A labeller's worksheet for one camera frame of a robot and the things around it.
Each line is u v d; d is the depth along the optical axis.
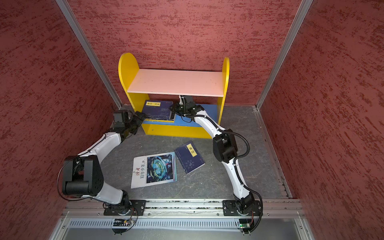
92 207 0.76
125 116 0.71
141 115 0.83
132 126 0.78
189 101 0.76
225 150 0.60
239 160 0.63
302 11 0.73
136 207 0.74
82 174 0.44
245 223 0.71
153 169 0.87
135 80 0.79
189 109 0.75
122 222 0.72
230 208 0.74
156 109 0.93
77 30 0.79
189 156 0.92
